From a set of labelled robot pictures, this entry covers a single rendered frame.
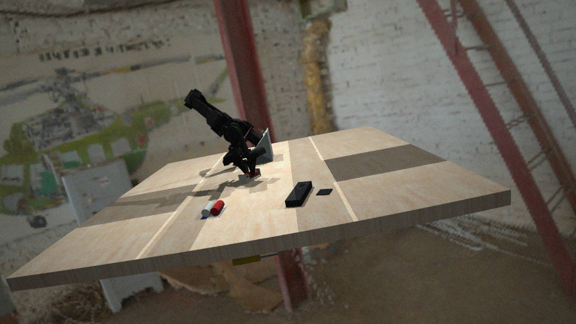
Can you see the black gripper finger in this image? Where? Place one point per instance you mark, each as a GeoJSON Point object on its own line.
{"type": "Point", "coordinates": [243, 166]}
{"type": "Point", "coordinates": [251, 165]}

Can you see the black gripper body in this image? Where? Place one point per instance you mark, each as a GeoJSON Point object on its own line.
{"type": "Point", "coordinates": [248, 153]}

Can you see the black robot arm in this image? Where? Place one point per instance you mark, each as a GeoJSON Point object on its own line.
{"type": "Point", "coordinates": [222, 124]}

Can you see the yellow screwdriver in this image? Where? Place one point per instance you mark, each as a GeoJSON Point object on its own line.
{"type": "Point", "coordinates": [250, 259]}

